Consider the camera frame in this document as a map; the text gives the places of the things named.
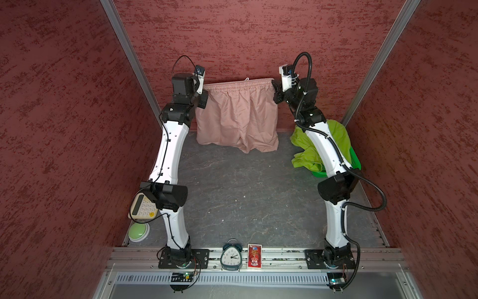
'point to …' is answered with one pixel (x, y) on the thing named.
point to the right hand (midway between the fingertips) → (274, 82)
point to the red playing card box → (254, 255)
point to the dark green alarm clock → (231, 258)
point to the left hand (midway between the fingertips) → (197, 92)
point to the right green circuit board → (337, 280)
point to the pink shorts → (241, 114)
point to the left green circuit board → (187, 276)
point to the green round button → (138, 232)
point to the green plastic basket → (355, 162)
